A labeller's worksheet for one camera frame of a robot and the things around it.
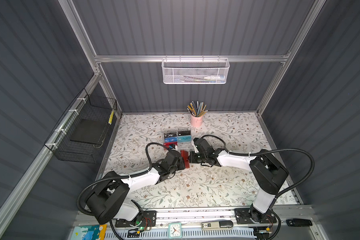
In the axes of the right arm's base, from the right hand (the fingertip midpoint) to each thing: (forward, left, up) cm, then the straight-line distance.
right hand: (189, 158), depth 91 cm
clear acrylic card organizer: (+11, +2, -4) cm, 12 cm away
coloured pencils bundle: (+36, -6, +7) cm, 38 cm away
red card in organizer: (+12, +14, -1) cm, 19 cm away
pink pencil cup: (+29, -6, +2) cm, 29 cm away
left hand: (-2, +3, +2) cm, 4 cm away
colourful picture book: (-37, +48, -2) cm, 60 cm away
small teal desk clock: (-36, +7, -2) cm, 37 cm away
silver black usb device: (-34, -15, +1) cm, 37 cm away
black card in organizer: (+17, +3, +3) cm, 18 cm away
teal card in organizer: (+14, +3, +1) cm, 15 cm away
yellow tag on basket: (+13, +44, +23) cm, 51 cm away
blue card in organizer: (+14, +12, +1) cm, 18 cm away
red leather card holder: (0, +3, +3) cm, 4 cm away
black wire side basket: (0, +53, +26) cm, 59 cm away
